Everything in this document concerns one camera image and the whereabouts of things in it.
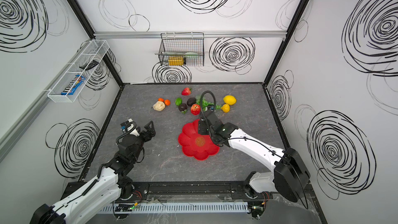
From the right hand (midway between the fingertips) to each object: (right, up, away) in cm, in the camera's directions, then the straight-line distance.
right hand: (202, 124), depth 82 cm
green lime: (-17, +12, +23) cm, 31 cm away
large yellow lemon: (+19, +13, +25) cm, 34 cm away
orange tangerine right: (-24, +11, +24) cm, 35 cm away
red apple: (-5, +6, +17) cm, 19 cm away
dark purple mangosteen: (-13, +8, +19) cm, 25 cm away
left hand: (-29, 0, -1) cm, 29 cm away
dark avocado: (-8, +12, +23) cm, 27 cm away
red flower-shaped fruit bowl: (-3, -14, +6) cm, 15 cm away
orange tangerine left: (-30, +13, +26) cm, 41 cm away
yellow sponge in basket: (-15, +35, +5) cm, 39 cm away
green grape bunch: (+2, +10, +20) cm, 22 cm away
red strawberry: (-12, +19, +29) cm, 37 cm away
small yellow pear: (+15, +7, +19) cm, 25 cm away
